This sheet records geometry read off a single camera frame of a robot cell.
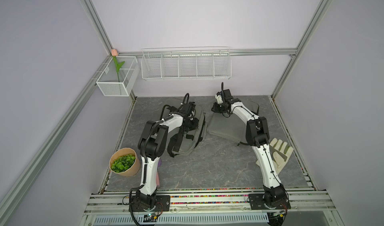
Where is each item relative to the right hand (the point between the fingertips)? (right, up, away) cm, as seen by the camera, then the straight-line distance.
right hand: (212, 107), depth 110 cm
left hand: (-10, -14, -10) cm, 20 cm away
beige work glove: (+39, -28, -20) cm, 52 cm away
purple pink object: (-33, -37, -27) cm, 57 cm away
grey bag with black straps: (-21, -21, -19) cm, 35 cm away
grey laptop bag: (+13, -13, -10) cm, 21 cm away
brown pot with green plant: (-48, -28, -34) cm, 66 cm away
